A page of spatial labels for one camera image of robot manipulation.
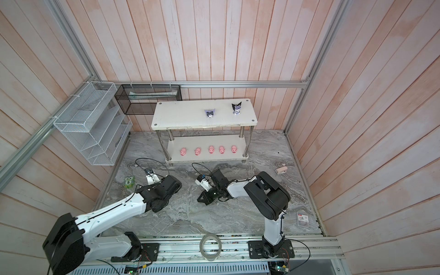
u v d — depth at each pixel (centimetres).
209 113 76
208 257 70
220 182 76
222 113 82
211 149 101
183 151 100
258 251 72
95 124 73
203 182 84
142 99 99
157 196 59
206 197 80
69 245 38
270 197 50
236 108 78
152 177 70
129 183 93
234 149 100
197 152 100
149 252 73
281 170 98
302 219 80
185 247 76
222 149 101
